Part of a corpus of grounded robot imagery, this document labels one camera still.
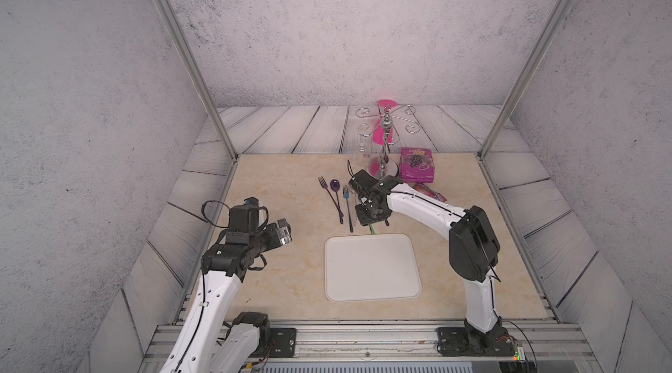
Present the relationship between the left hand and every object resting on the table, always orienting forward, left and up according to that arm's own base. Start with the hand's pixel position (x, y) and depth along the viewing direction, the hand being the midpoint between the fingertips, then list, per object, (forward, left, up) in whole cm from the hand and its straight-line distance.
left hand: (281, 230), depth 77 cm
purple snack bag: (+34, -49, -9) cm, 60 cm away
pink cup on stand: (+37, -34, +6) cm, 51 cm away
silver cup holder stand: (+38, -36, -14) cm, 54 cm away
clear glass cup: (+33, -26, 0) cm, 42 cm away
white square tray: (-4, -27, -18) cm, 33 cm away
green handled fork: (+10, -29, -16) cm, 34 cm away
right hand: (+9, -27, -9) cm, 30 cm away
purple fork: (+31, -11, -17) cm, 37 cm away
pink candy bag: (+25, -52, -14) cm, 59 cm away
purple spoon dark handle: (+28, -16, -16) cm, 36 cm away
